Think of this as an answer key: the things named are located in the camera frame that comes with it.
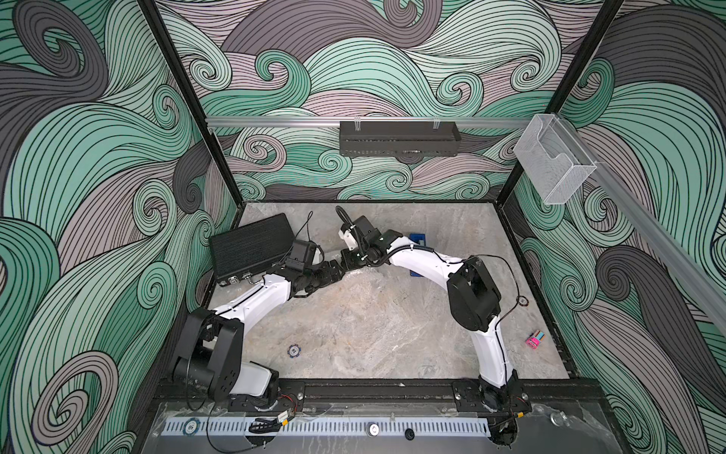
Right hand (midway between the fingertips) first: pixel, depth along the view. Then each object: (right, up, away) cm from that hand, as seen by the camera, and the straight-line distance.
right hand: (337, 266), depth 90 cm
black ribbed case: (-32, +4, +9) cm, 34 cm away
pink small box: (+59, -20, -9) cm, 63 cm away
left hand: (0, -2, -3) cm, 3 cm away
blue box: (+29, +8, +11) cm, 32 cm away
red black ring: (+59, -11, 0) cm, 60 cm away
